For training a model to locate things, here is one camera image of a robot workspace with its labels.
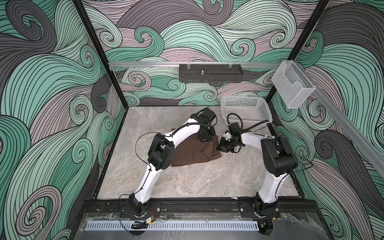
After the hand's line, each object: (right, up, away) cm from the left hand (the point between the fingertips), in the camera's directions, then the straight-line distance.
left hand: (215, 139), depth 89 cm
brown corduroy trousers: (-14, -7, +2) cm, 16 cm away
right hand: (+2, -7, +7) cm, 10 cm away
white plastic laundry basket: (+35, +19, +29) cm, 49 cm away
